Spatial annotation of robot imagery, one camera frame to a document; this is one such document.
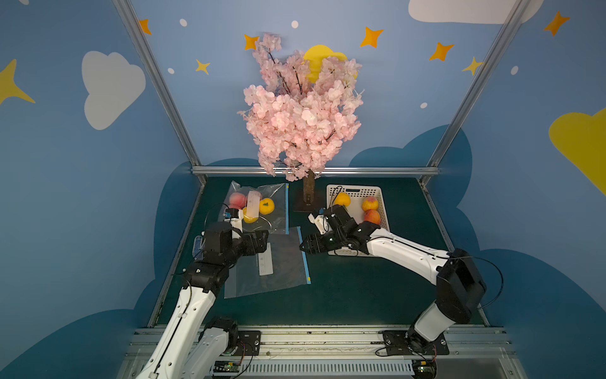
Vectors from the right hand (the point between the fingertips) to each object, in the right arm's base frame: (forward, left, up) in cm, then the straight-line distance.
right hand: (309, 243), depth 82 cm
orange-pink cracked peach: (+20, -27, -9) cm, 35 cm away
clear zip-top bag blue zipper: (+17, +15, -12) cm, 26 cm away
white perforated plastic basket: (+34, -21, -11) cm, 42 cm away
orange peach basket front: (+17, +27, -9) cm, 33 cm away
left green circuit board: (-36, +24, -15) cm, 46 cm away
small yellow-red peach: (+27, -26, -9) cm, 39 cm away
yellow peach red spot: (+30, -14, -10) cm, 35 cm away
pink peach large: (+24, +34, -8) cm, 42 cm away
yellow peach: (+22, +20, -9) cm, 31 cm away
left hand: (-1, +18, +8) cm, 20 cm away
